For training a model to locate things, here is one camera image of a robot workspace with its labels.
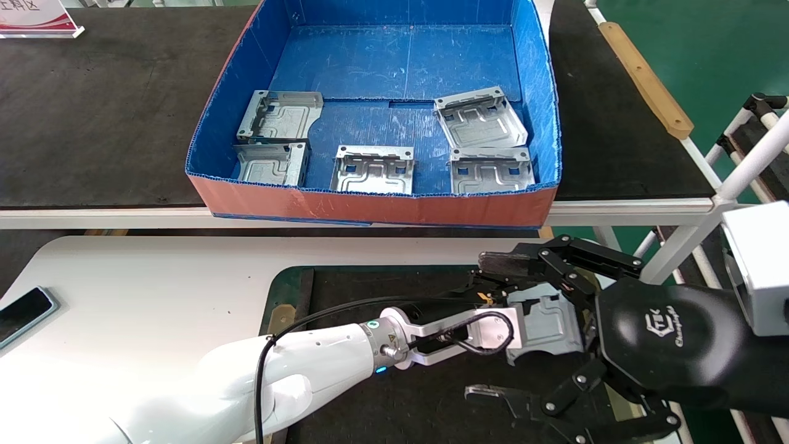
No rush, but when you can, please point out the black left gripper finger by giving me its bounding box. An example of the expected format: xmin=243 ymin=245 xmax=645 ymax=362
xmin=459 ymin=274 xmax=516 ymax=306

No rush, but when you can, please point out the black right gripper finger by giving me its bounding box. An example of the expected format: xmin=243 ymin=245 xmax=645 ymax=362
xmin=478 ymin=234 xmax=645 ymax=310
xmin=464 ymin=360 xmax=682 ymax=444

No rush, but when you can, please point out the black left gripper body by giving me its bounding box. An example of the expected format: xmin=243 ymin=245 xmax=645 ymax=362
xmin=404 ymin=290 xmax=509 ymax=326

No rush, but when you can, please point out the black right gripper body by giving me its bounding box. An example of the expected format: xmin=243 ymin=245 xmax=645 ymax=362
xmin=594 ymin=276 xmax=789 ymax=418

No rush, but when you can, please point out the silver sheet metal bracket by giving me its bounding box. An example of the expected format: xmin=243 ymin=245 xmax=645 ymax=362
xmin=449 ymin=147 xmax=536 ymax=195
xmin=504 ymin=287 xmax=587 ymax=366
xmin=234 ymin=142 xmax=309 ymax=187
xmin=236 ymin=90 xmax=324 ymax=144
xmin=433 ymin=86 xmax=529 ymax=149
xmin=330 ymin=146 xmax=415 ymax=197

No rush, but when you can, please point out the blue corrugated plastic box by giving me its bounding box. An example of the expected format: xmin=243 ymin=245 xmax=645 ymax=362
xmin=185 ymin=0 xmax=563 ymax=230

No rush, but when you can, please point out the small black felt mat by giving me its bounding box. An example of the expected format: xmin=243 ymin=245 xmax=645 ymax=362
xmin=288 ymin=265 xmax=608 ymax=444

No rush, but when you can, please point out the dark green cutting mat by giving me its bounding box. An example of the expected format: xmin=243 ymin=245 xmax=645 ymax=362
xmin=258 ymin=265 xmax=543 ymax=341

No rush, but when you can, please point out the brass mat edge strip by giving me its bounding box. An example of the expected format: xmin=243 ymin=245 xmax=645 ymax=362
xmin=264 ymin=302 xmax=298 ymax=339

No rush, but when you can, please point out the white pipe rack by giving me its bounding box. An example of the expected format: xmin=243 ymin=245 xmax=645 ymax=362
xmin=632 ymin=92 xmax=789 ymax=444

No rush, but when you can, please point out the long wooden edge strip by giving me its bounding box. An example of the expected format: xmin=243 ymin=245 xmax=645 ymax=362
xmin=598 ymin=22 xmax=695 ymax=141

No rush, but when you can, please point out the large black felt mat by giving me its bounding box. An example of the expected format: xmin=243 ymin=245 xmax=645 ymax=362
xmin=0 ymin=0 xmax=717 ymax=210

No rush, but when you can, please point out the dark smartphone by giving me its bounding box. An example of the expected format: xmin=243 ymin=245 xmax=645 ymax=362
xmin=0 ymin=286 xmax=61 ymax=351

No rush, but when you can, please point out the red and white sign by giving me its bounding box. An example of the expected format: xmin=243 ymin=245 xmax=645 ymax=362
xmin=0 ymin=0 xmax=86 ymax=39

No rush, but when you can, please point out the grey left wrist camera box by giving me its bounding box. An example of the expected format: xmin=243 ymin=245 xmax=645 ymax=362
xmin=470 ymin=306 xmax=526 ymax=351

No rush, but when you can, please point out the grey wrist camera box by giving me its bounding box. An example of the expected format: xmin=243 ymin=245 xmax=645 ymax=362
xmin=721 ymin=202 xmax=789 ymax=339
xmin=470 ymin=306 xmax=526 ymax=351

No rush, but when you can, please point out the black looped wrist cable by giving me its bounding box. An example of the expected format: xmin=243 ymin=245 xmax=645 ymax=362
xmin=425 ymin=310 xmax=516 ymax=357

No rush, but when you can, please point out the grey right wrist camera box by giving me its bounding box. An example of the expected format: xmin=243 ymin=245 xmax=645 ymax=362
xmin=721 ymin=202 xmax=789 ymax=339

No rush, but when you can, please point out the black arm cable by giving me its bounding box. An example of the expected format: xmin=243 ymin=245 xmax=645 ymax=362
xmin=254 ymin=295 xmax=475 ymax=444

